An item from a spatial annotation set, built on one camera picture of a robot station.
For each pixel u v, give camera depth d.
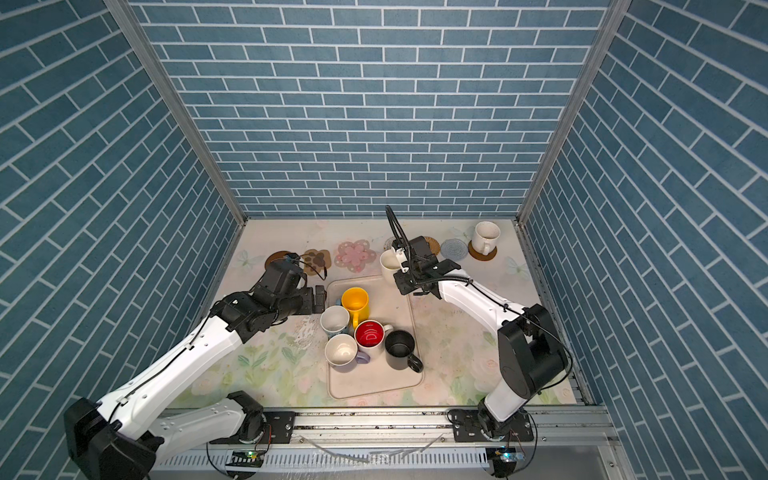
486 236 1.04
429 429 0.75
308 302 0.69
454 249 1.11
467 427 0.73
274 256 1.08
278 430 0.73
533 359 0.45
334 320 0.89
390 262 0.92
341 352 0.85
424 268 0.67
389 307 0.96
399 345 0.84
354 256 1.09
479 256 1.08
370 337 0.88
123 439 0.39
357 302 0.94
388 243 1.12
